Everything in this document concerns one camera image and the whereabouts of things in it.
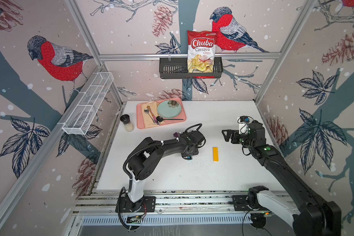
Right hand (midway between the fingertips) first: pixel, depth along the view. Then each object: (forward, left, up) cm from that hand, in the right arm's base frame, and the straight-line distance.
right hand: (228, 129), depth 82 cm
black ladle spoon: (+19, +44, -16) cm, 51 cm away
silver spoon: (+27, +56, -16) cm, 65 cm away
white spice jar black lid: (+10, +65, -12) cm, 67 cm away
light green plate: (+31, +39, -17) cm, 52 cm away
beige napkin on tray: (+16, +53, -16) cm, 58 cm away
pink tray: (+16, +59, -17) cm, 63 cm away
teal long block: (-14, +23, -7) cm, 28 cm away
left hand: (-5, +18, -16) cm, 25 cm away
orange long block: (-6, +5, -19) cm, 20 cm away
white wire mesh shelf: (+5, +79, +14) cm, 80 cm away
